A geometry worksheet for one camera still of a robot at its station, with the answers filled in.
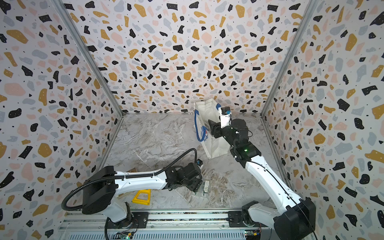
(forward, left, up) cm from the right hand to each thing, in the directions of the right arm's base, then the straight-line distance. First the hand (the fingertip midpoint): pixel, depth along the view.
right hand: (214, 119), depth 73 cm
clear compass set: (-22, +4, -32) cm, 39 cm away
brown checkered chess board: (-13, +47, -31) cm, 58 cm away
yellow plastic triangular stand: (-27, +38, -33) cm, 58 cm away
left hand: (-20, +8, -28) cm, 35 cm away
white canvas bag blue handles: (+25, +6, -18) cm, 32 cm away
